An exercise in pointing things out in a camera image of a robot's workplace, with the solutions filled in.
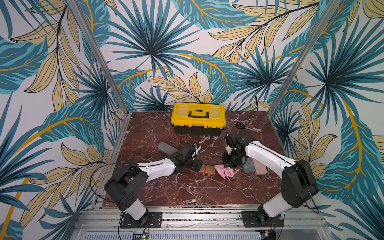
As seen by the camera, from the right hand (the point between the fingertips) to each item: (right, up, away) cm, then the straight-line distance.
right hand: (224, 165), depth 85 cm
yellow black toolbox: (-14, +27, +9) cm, 32 cm away
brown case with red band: (-9, -3, +1) cm, 10 cm away
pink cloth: (0, -3, -4) cm, 5 cm away
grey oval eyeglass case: (-34, +8, +10) cm, 37 cm away
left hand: (-16, +1, +4) cm, 17 cm away
